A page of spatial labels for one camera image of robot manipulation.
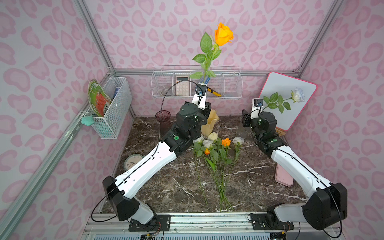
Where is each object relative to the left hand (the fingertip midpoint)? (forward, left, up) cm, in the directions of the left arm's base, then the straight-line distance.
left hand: (198, 91), depth 62 cm
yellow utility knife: (+29, -11, -23) cm, 38 cm away
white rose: (+4, -6, -44) cm, 44 cm away
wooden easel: (+14, -58, -46) cm, 76 cm away
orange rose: (+5, -19, -45) cm, 49 cm away
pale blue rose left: (+1, -1, -46) cm, 46 cm away
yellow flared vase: (+9, -6, -36) cm, 37 cm away
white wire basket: (-4, +43, -18) cm, 47 cm away
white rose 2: (+5, -26, -44) cm, 51 cm away
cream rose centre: (+9, -10, -44) cm, 46 cm away
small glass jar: (+27, +20, -20) cm, 39 cm away
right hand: (+6, -25, -15) cm, 30 cm away
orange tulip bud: (-2, -6, -46) cm, 46 cm away
